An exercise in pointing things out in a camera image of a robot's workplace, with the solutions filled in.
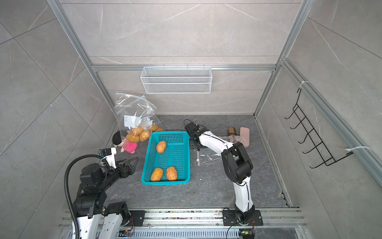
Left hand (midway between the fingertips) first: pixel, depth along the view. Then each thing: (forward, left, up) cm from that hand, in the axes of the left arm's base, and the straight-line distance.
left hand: (133, 157), depth 70 cm
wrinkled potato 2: (+23, +5, -8) cm, 25 cm away
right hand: (+18, -33, -18) cm, 42 cm away
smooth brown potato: (+20, +9, -13) cm, 25 cm away
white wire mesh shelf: (+55, -19, +6) cm, 59 cm away
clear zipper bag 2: (+31, -2, -10) cm, 32 cm away
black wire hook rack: (-3, -85, +7) cm, 85 cm away
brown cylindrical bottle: (+31, -58, -21) cm, 69 cm away
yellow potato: (+21, +2, -11) cm, 24 cm away
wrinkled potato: (+17, -8, -18) cm, 26 cm away
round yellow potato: (+31, -2, -15) cm, 34 cm away
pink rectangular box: (+28, -68, -24) cm, 77 cm away
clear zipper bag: (+28, +5, 0) cm, 28 cm away
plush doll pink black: (+18, +14, -18) cm, 29 cm away
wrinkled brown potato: (-1, -16, -18) cm, 24 cm away
